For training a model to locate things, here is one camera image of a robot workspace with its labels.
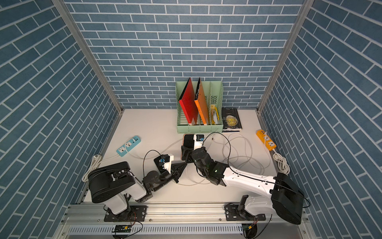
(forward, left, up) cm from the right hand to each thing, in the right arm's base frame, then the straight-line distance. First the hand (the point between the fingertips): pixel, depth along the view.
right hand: (187, 147), depth 77 cm
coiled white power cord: (+1, -56, -16) cm, 58 cm away
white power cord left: (-5, +58, -19) cm, 61 cm away
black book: (+36, -27, -16) cm, 48 cm away
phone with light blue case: (-11, +12, +2) cm, 16 cm away
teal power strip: (+5, +43, -17) cm, 46 cm away
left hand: (-7, -1, -7) cm, 10 cm away
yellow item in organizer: (+47, -14, -14) cm, 51 cm away
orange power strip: (+18, -49, -14) cm, 54 cm away
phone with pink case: (+2, -1, +3) cm, 4 cm away
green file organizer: (+48, -13, -1) cm, 49 cm away
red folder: (+29, +3, +4) cm, 30 cm away
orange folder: (+26, -4, +10) cm, 28 cm away
